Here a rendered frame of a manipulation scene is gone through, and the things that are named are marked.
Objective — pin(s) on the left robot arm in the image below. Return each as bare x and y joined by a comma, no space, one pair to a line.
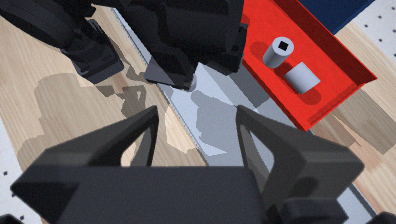
212,29

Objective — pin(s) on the dark blue square post with white band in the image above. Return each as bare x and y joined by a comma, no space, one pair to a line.
335,14

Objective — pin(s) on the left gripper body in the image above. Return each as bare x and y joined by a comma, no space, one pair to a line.
155,73

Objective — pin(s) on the red rimmed tray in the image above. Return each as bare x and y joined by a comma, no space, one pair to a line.
340,72

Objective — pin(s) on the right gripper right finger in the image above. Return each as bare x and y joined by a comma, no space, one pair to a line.
305,166

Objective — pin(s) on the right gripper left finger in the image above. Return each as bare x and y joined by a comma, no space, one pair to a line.
105,146

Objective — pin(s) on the grey socket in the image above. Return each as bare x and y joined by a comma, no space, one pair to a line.
302,78
193,85
278,51

